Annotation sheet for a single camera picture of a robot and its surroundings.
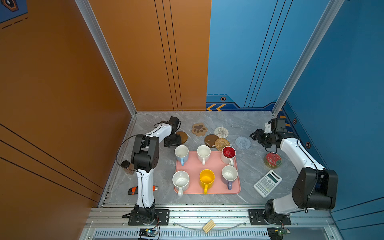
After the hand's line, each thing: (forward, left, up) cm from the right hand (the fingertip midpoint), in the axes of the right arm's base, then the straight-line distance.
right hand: (253, 137), depth 89 cm
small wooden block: (-43, +28, -12) cm, 53 cm away
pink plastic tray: (-12, +36, -13) cm, 40 cm away
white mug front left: (-21, +43, -12) cm, 49 cm away
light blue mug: (-6, +43, -8) cm, 44 cm away
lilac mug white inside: (-18, +15, -12) cm, 26 cm away
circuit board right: (-46, -5, -15) cm, 48 cm away
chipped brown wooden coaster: (+6, +25, -12) cm, 28 cm away
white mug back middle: (-6, +30, -9) cm, 32 cm away
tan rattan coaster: (+4, +18, -11) cm, 22 cm away
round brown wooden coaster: (+10, +43, -12) cm, 46 cm away
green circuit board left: (-45, +57, -14) cm, 74 cm away
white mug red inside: (-5, +14, -11) cm, 18 cm away
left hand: (+4, +49, -12) cm, 50 cm away
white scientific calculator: (-23, -6, -12) cm, 27 cm away
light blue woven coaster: (+5, +2, -14) cm, 15 cm away
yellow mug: (-21, +28, -12) cm, 37 cm away
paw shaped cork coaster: (+16, +32, -12) cm, 38 cm away
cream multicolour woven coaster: (+14, +16, -13) cm, 25 cm away
